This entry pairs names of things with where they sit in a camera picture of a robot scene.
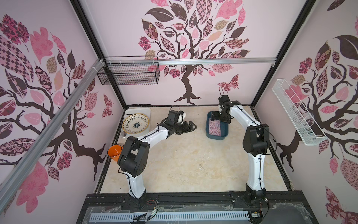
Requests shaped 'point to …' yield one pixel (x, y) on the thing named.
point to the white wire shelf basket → (305, 128)
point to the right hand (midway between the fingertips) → (217, 121)
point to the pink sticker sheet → (214, 127)
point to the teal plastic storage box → (224, 127)
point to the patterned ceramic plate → (135, 123)
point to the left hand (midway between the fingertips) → (191, 130)
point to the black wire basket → (124, 70)
